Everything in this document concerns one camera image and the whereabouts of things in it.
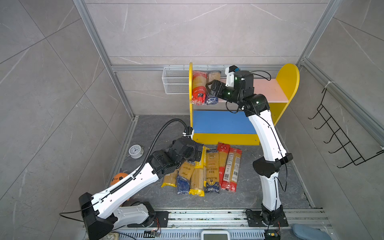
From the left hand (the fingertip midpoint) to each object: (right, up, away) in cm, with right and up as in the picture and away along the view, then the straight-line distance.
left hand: (193, 143), depth 71 cm
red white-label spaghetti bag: (+22, -21, +15) cm, 34 cm away
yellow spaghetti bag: (-13, -23, +13) cm, 29 cm away
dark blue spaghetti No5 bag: (-6, -24, +9) cm, 26 cm away
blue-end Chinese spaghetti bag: (+11, -18, +15) cm, 26 cm away
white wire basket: (-12, +38, +24) cm, 47 cm away
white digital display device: (+10, -42, -5) cm, 43 cm away
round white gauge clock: (-38, -8, +24) cm, 46 cm away
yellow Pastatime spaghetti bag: (+3, -20, +10) cm, 23 cm away
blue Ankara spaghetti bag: (-5, -19, +10) cm, 21 cm away
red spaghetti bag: (+20, -7, +26) cm, 34 cm away
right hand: (+9, +28, 0) cm, 29 cm away
